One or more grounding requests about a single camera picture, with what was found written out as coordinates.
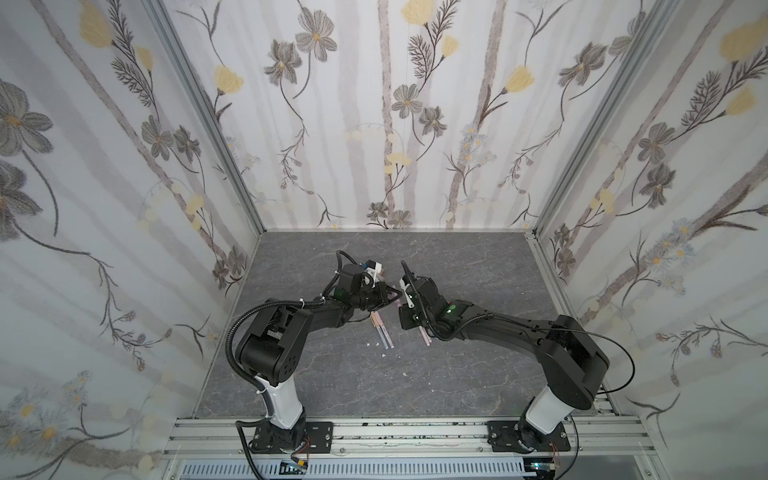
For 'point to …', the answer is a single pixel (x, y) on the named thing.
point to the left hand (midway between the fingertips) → (404, 292)
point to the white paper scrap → (368, 344)
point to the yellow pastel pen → (375, 321)
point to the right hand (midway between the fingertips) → (402, 307)
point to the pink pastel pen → (384, 330)
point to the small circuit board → (293, 467)
